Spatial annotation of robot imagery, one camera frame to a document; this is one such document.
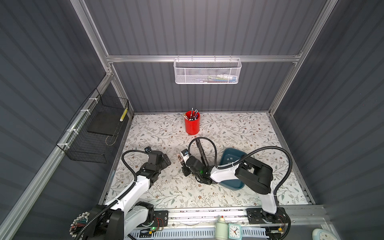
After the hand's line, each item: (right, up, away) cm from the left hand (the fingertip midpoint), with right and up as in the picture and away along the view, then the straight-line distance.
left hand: (160, 160), depth 88 cm
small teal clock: (+39, -29, -20) cm, 52 cm away
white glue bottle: (+32, -26, -23) cm, 47 cm away
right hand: (+13, -2, +2) cm, 14 cm away
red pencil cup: (+19, +23, +9) cm, 31 cm away
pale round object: (+78, -29, -21) cm, 86 cm away
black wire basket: (-32, +15, -15) cm, 38 cm away
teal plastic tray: (+42, +1, +6) cm, 42 cm away
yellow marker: (-19, +27, -6) cm, 33 cm away
